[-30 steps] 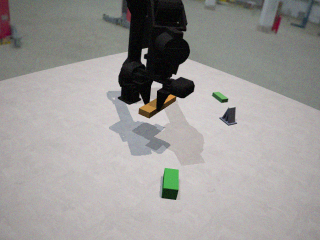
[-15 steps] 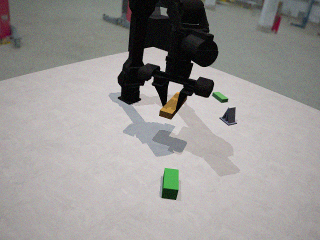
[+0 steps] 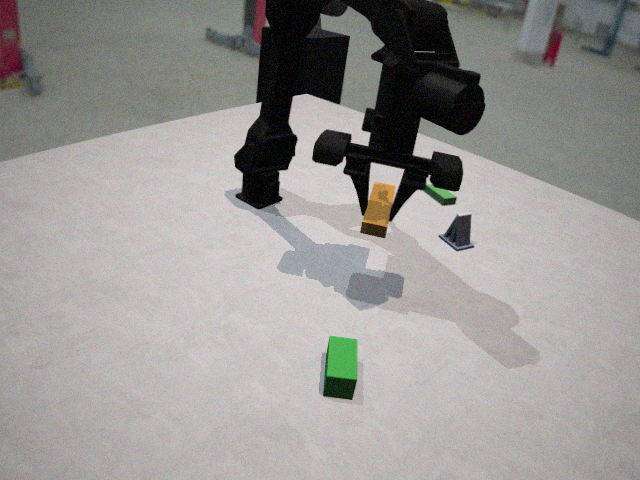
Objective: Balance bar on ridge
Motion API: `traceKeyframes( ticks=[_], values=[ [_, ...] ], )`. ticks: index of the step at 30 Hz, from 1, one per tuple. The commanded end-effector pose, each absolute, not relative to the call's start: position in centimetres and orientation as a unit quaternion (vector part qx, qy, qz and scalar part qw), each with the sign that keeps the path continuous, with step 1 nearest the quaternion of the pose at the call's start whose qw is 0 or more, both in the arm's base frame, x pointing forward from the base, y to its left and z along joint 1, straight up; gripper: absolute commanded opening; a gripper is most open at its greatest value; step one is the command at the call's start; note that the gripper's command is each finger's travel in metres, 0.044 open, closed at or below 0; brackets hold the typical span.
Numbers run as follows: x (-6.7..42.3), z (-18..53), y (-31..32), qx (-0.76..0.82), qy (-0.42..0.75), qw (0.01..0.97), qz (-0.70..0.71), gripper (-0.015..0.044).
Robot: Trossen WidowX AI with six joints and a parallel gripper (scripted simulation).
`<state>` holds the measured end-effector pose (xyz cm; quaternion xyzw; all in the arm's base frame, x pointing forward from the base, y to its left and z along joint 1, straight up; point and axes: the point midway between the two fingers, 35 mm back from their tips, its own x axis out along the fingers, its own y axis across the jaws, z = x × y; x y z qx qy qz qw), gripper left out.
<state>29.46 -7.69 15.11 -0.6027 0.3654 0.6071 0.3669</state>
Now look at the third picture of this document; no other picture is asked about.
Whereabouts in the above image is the green rectangular bar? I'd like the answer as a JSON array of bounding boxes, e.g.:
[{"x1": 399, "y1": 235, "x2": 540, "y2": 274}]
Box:
[{"x1": 424, "y1": 184, "x2": 457, "y2": 206}]

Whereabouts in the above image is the green rectangular block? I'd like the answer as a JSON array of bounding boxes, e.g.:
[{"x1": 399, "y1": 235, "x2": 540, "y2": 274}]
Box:
[{"x1": 323, "y1": 336, "x2": 358, "y2": 400}]

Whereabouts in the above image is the brown bar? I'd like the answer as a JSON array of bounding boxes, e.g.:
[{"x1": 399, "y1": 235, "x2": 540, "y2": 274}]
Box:
[{"x1": 360, "y1": 181, "x2": 395, "y2": 238}]

